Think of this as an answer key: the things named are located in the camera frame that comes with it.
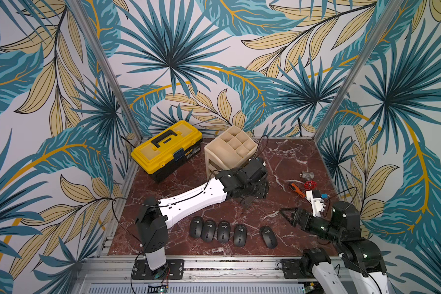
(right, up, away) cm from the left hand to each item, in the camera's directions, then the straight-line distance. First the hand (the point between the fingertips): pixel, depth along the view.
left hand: (262, 191), depth 74 cm
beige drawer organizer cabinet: (-13, +17, +7) cm, 22 cm away
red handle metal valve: (+29, 0, +21) cm, 36 cm away
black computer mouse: (-28, -18, +8) cm, 34 cm away
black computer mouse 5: (+5, -22, +7) cm, 23 cm away
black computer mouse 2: (-22, -19, +8) cm, 30 cm away
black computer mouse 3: (-16, -19, +7) cm, 26 cm away
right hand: (+7, -7, -7) cm, 12 cm away
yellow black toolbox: (-43, +17, +17) cm, 49 cm away
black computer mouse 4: (-8, -20, +6) cm, 23 cm away
